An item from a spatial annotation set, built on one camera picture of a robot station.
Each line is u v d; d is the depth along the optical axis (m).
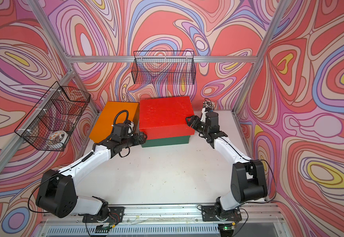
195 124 0.77
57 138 0.69
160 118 0.84
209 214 0.73
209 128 0.67
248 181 0.44
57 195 0.41
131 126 0.70
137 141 0.77
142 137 0.78
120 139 0.65
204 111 0.80
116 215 0.73
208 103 0.99
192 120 0.77
